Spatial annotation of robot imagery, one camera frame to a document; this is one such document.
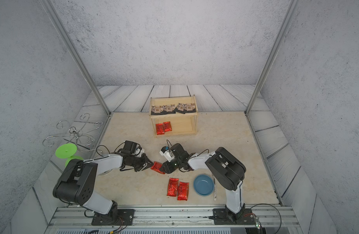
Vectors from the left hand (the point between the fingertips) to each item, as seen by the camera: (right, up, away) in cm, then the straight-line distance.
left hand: (155, 164), depth 89 cm
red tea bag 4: (+11, -10, -8) cm, 17 cm away
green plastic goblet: (-32, +13, -27) cm, 44 cm away
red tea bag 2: (+1, +21, +15) cm, 26 cm away
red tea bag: (+1, -2, -1) cm, 2 cm away
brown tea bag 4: (+21, +35, +6) cm, 41 cm away
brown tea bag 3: (+16, +35, +7) cm, 39 cm away
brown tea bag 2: (+8, +34, +6) cm, 36 cm away
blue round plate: (+28, -10, -6) cm, 31 cm away
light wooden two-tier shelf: (+12, +30, +2) cm, 32 cm away
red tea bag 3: (+5, +23, +17) cm, 29 cm away
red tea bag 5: (+17, -12, -10) cm, 23 cm away
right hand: (+5, -2, -2) cm, 6 cm away
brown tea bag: (0, +34, +4) cm, 34 cm away
